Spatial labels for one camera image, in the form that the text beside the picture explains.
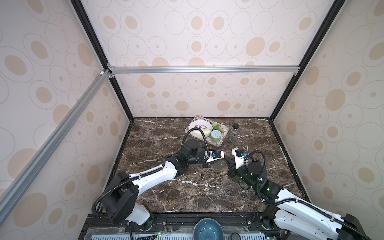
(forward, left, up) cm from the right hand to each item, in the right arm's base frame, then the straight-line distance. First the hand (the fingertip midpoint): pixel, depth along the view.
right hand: (226, 157), depth 76 cm
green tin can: (+25, +1, -14) cm, 28 cm away
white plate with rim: (+41, +11, -18) cm, 46 cm away
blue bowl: (-29, +10, -18) cm, 35 cm away
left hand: (-1, +1, +5) cm, 5 cm away
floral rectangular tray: (+34, -6, -19) cm, 39 cm away
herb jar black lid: (+30, -12, -9) cm, 33 cm away
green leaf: (+30, +1, -10) cm, 31 cm away
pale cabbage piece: (+28, +14, -15) cm, 35 cm away
